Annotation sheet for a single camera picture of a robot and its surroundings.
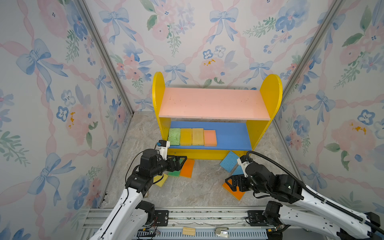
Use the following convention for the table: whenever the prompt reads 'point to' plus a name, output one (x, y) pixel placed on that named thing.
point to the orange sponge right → (237, 194)
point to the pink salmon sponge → (210, 138)
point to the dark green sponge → (174, 173)
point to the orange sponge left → (187, 168)
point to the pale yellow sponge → (197, 136)
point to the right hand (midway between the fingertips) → (231, 179)
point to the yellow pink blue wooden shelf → (204, 124)
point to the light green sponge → (174, 136)
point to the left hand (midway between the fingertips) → (180, 156)
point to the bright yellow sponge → (186, 136)
